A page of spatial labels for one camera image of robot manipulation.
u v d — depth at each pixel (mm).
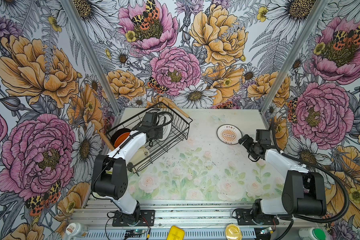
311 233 632
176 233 699
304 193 432
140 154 868
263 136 717
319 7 717
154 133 777
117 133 921
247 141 845
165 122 778
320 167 457
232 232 704
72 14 732
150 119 714
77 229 645
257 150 677
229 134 1082
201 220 745
